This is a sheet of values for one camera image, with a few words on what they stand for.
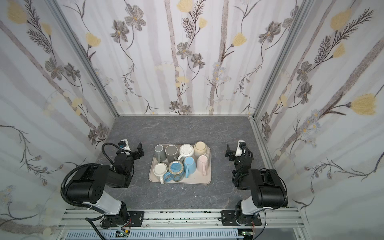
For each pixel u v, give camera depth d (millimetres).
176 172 788
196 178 881
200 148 910
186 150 904
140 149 848
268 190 453
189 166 837
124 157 717
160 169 842
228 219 732
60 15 702
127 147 792
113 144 732
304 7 689
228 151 824
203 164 842
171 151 866
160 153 884
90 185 459
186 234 702
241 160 702
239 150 782
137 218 733
